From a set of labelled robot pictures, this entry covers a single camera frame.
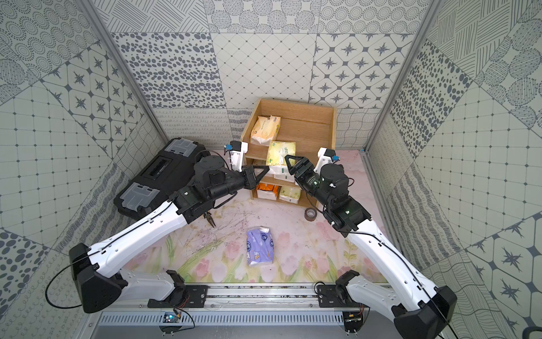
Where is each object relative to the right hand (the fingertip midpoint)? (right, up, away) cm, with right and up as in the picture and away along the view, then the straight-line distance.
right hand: (287, 164), depth 67 cm
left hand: (-6, 0, -3) cm, 7 cm away
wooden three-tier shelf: (+10, +16, +19) cm, 27 cm away
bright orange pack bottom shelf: (-8, -12, +26) cm, 30 cm away
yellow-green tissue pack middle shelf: (0, -5, +17) cm, 17 cm away
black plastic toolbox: (-50, -4, +21) cm, 54 cm away
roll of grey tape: (+12, -23, +27) cm, 37 cm away
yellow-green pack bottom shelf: (+2, -13, +28) cm, 31 cm away
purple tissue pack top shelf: (-10, -32, +15) cm, 37 cm away
